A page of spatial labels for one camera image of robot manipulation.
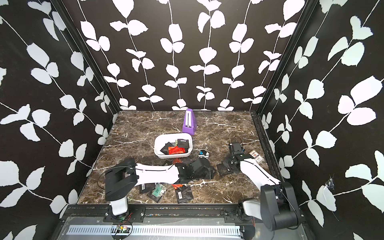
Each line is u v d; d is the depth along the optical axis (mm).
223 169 901
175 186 818
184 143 984
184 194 799
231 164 649
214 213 748
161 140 1009
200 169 626
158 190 817
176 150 953
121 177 498
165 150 956
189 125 1020
